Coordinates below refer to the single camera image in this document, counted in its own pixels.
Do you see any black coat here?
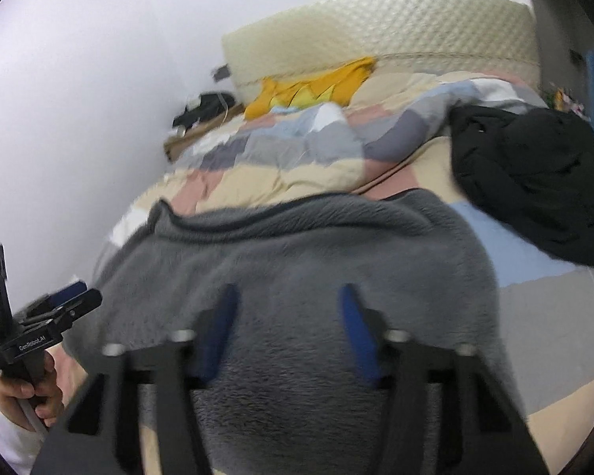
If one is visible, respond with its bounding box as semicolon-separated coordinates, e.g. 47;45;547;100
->
448;105;594;272

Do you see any wooden nightstand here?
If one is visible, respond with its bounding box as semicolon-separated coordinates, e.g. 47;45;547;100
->
163;103;247;163

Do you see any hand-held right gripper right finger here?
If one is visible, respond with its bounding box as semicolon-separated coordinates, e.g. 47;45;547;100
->
337;283;551;475

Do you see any person's left hand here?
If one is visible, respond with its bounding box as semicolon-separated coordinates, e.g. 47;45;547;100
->
0;349;66;429

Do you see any pastel patchwork duvet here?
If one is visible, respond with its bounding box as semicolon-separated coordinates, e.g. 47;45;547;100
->
91;70;594;475

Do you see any black bag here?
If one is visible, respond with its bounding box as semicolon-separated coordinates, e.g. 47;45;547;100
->
171;92;237;128

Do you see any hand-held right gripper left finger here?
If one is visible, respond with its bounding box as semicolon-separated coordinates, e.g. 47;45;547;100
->
30;283;239;475

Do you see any group of small bottles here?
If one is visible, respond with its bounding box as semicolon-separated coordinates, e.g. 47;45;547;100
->
548;85;589;116

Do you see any yellow garment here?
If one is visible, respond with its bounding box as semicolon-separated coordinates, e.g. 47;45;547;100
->
244;56;378;120

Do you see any person's left forearm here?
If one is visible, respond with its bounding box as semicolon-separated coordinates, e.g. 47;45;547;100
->
0;401;48;475

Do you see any grey fleece zip jacket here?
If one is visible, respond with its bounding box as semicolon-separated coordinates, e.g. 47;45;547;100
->
91;189;528;475

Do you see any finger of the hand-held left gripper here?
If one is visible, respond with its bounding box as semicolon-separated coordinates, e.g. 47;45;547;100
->
44;288;103;328
27;281;88;318

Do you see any cream quilted headboard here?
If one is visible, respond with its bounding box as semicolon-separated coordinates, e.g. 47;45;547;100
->
220;0;541;106

